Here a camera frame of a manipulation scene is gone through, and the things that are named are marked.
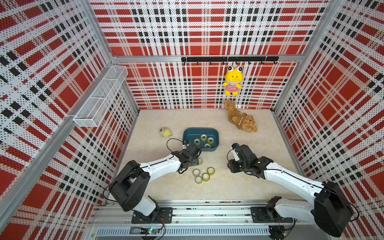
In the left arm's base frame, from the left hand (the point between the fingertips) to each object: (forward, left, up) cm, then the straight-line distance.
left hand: (193, 159), depth 90 cm
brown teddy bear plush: (+26, -34, +5) cm, 43 cm away
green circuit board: (-36, +18, -1) cm, 40 cm away
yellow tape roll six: (-10, -8, -3) cm, 13 cm away
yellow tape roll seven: (+14, -2, -3) cm, 14 cm away
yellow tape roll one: (+11, -9, -2) cm, 14 cm away
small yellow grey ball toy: (+20, +20, +1) cm, 28 cm away
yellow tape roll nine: (+15, -11, -2) cm, 19 cm away
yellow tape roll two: (0, -5, -4) cm, 6 cm away
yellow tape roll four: (-6, -11, -3) cm, 13 cm away
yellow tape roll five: (-12, -3, -3) cm, 13 cm away
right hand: (-5, -23, +3) cm, 24 cm away
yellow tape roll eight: (+18, -7, -3) cm, 19 cm away
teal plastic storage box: (+16, -9, -2) cm, 19 cm away
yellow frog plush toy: (+40, -25, +31) cm, 57 cm away
